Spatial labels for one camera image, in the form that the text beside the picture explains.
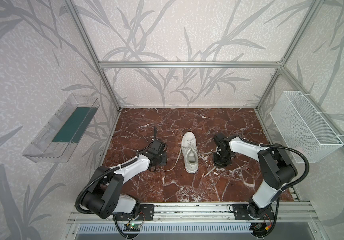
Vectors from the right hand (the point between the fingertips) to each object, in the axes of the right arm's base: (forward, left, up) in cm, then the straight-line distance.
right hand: (215, 161), depth 91 cm
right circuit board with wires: (-34, -18, -4) cm, 39 cm away
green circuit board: (-33, +45, -2) cm, 56 cm away
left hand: (+4, +31, +3) cm, 32 cm away
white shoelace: (+4, +17, +9) cm, 20 cm away
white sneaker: (+13, +16, +5) cm, 21 cm away
